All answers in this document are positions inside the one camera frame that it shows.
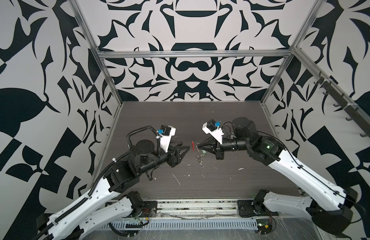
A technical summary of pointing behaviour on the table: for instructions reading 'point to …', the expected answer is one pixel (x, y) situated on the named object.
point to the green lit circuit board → (264, 226)
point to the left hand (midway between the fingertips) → (187, 142)
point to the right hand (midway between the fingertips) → (200, 146)
